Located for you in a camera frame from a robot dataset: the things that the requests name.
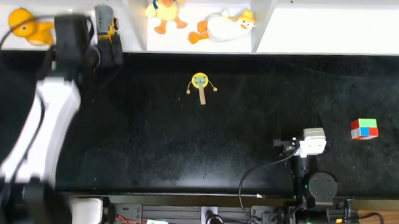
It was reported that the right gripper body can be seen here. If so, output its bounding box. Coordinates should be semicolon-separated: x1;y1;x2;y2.
272;137;301;154

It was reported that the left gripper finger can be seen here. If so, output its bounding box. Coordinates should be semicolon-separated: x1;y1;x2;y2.
108;31;126;67
95;37;112;69

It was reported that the grey and yellow toy truck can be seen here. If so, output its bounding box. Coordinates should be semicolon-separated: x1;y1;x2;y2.
93;3;122;43

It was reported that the yellow rubber duck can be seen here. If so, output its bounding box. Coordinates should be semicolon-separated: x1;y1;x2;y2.
6;6;57;48

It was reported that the many-coloured puzzle cube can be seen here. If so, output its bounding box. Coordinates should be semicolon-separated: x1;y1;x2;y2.
349;117;380;142

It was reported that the yellow wooden rattle drum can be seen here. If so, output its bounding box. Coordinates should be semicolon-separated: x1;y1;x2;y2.
185;72;219;106

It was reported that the white plush duck yellow hat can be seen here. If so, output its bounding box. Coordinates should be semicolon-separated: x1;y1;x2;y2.
188;7;257;47

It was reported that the white shelf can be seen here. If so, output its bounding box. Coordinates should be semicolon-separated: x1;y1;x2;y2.
0;0;399;64

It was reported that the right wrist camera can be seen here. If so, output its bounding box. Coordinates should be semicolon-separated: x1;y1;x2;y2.
297;126;329;160

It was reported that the black cable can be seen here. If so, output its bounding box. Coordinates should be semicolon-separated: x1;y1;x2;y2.
237;144;301;224
0;13;58;224

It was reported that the mounting rail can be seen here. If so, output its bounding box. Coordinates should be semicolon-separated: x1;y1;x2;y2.
100;188;387;224

